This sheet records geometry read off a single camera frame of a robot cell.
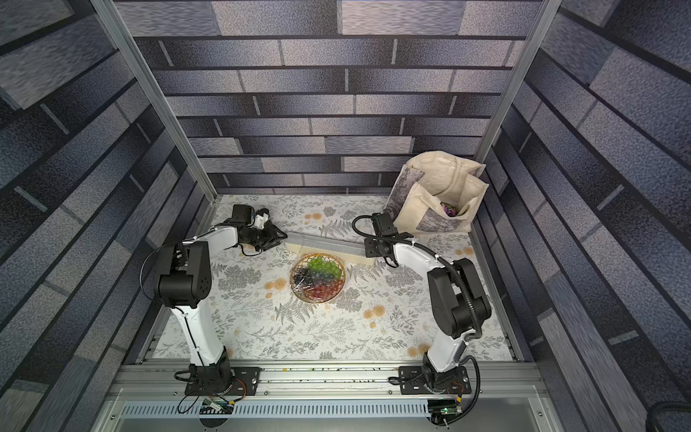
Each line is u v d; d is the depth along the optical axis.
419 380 0.69
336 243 0.98
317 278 0.90
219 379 0.67
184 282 0.53
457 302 0.47
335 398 0.73
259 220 0.94
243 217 0.83
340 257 0.95
